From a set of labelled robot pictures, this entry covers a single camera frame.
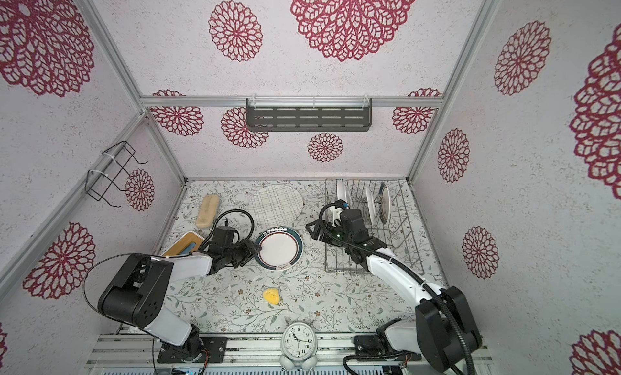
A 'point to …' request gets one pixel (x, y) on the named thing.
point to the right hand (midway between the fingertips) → (312, 226)
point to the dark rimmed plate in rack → (384, 203)
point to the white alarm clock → (299, 345)
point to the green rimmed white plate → (281, 248)
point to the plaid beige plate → (276, 205)
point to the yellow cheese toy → (272, 296)
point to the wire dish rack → (399, 233)
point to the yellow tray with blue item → (185, 244)
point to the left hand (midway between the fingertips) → (260, 250)
